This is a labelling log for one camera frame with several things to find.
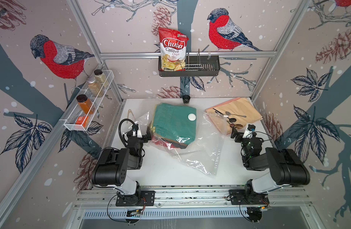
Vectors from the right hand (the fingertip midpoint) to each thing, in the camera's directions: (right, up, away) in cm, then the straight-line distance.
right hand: (240, 126), depth 90 cm
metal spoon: (0, +8, +19) cm, 21 cm away
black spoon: (+1, +3, +17) cm, 17 cm away
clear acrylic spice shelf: (-91, +4, -25) cm, 95 cm away
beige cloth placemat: (+7, +8, +20) cm, 23 cm away
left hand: (-63, +1, 0) cm, 63 cm away
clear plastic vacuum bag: (-25, -17, -5) cm, 30 cm away
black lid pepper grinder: (-34, +19, +16) cm, 42 cm away
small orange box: (-84, +5, -27) cm, 88 cm away
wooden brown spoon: (+3, -1, +10) cm, 11 cm away
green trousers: (-42, +2, 0) cm, 42 cm away
